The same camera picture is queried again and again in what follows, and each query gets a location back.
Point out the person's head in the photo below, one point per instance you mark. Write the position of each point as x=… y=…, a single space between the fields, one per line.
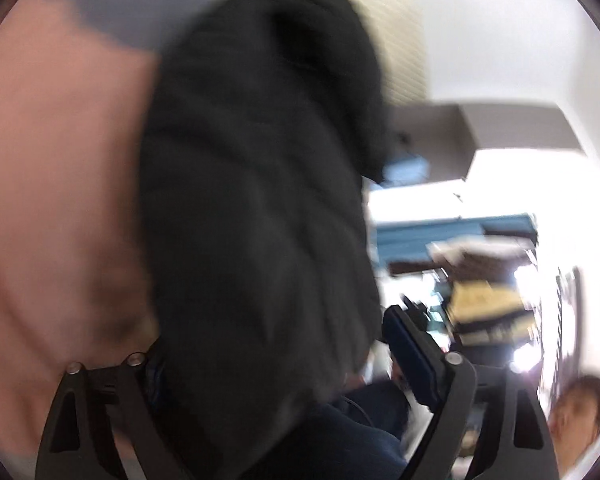
x=580 y=410

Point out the person's dark blue pants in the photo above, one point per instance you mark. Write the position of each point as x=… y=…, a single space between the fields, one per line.
x=360 y=430

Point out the blue towel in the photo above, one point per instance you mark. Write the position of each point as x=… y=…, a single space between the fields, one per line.
x=405 y=170

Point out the black puffer jacket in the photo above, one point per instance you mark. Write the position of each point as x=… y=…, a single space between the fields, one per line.
x=255 y=210

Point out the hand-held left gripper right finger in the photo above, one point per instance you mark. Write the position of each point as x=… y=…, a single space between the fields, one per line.
x=412 y=355

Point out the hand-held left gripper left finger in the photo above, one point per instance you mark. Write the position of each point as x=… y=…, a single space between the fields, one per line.
x=130 y=395

